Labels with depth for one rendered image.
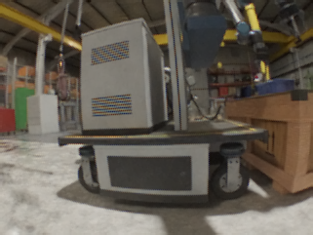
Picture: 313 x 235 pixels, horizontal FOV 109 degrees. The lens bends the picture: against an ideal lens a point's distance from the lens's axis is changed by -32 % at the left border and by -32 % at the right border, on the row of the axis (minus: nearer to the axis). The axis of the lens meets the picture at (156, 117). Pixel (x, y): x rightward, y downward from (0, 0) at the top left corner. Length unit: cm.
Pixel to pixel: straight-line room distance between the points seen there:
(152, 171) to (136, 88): 34
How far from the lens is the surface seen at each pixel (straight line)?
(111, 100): 73
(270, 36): 1584
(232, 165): 70
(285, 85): 128
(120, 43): 77
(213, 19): 69
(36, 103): 516
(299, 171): 77
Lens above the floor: 41
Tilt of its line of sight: 2 degrees down
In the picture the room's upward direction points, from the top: 4 degrees counter-clockwise
